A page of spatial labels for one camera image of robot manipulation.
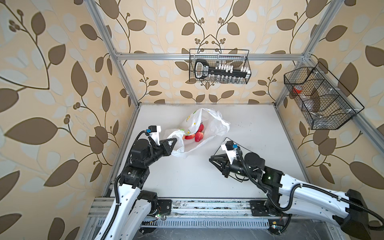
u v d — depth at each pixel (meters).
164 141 0.62
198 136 0.98
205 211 0.74
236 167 0.60
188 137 0.99
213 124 0.87
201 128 0.99
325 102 0.72
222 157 0.64
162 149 0.62
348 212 0.41
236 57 0.91
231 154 0.59
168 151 0.62
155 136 0.63
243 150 0.94
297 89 0.87
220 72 0.84
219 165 0.65
